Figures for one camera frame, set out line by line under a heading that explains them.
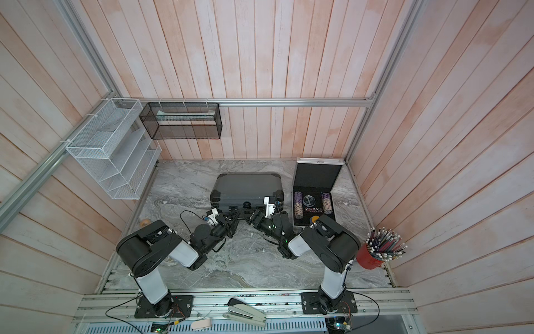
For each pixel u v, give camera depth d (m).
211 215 0.84
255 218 0.76
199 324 0.69
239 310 0.71
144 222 0.95
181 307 0.73
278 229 0.70
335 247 0.49
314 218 0.95
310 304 0.73
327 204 0.98
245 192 0.87
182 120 1.04
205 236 0.68
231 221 0.79
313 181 0.99
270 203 0.82
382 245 0.75
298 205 0.98
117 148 0.73
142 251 0.49
